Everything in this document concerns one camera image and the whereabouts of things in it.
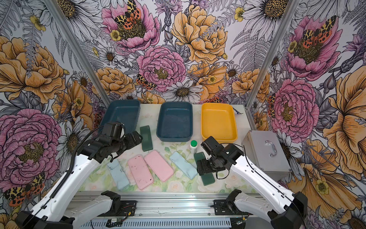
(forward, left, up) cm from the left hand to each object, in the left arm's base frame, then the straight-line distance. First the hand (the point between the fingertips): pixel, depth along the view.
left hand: (135, 146), depth 75 cm
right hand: (-12, -37, -6) cm, 39 cm away
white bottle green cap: (+6, -31, -11) cm, 34 cm away
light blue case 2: (-3, -25, -19) cm, 32 cm away
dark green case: (-12, -39, -18) cm, 44 cm away
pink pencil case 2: (-3, -10, -19) cm, 21 cm away
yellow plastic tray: (+31, -51, -19) cm, 63 cm away
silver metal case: (0, -69, -6) cm, 69 cm away
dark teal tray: (+44, +22, -20) cm, 53 cm away
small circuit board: (-30, +10, -22) cm, 39 cm away
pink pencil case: (-7, 0, -19) cm, 20 cm away
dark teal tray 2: (+31, -19, -18) cm, 40 cm away
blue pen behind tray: (+40, -68, -18) cm, 81 cm away
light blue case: (-7, +13, -20) cm, 25 cm away
